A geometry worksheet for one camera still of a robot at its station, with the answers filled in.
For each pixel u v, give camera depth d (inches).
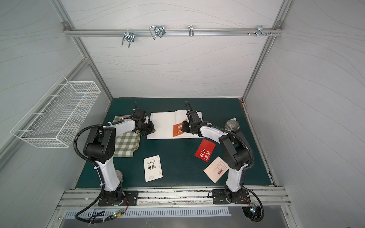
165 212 27.7
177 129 38.9
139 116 32.0
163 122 41.3
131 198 28.9
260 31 30.2
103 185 23.4
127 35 30.8
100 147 20.2
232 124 40.0
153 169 33.0
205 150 35.7
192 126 29.3
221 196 28.8
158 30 30.1
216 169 33.0
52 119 26.2
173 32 30.4
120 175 29.9
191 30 30.7
